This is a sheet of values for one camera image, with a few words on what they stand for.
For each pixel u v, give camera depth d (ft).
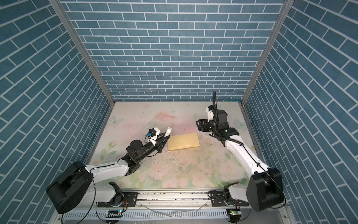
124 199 2.37
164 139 2.53
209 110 2.42
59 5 2.31
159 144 2.32
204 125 2.38
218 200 2.41
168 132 2.48
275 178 1.33
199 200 2.48
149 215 2.53
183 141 3.24
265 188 1.32
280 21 2.50
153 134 2.17
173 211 2.32
